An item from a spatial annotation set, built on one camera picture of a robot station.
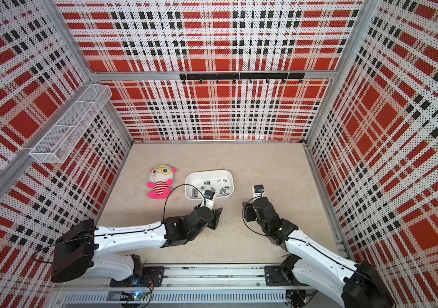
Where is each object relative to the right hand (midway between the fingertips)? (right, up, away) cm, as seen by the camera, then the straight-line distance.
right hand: (251, 201), depth 84 cm
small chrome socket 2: (-12, +7, +19) cm, 23 cm away
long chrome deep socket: (-28, +1, +15) cm, 31 cm away
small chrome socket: (-16, +7, +19) cm, 26 cm away
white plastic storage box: (-28, +8, +23) cm, 37 cm away
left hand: (-14, -2, -3) cm, 15 cm away
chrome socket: (-11, +4, +15) cm, 20 cm away
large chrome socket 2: (-24, +4, +15) cm, 28 cm away
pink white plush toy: (-45, +9, +12) cm, 47 cm away
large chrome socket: (-22, +6, +18) cm, 29 cm away
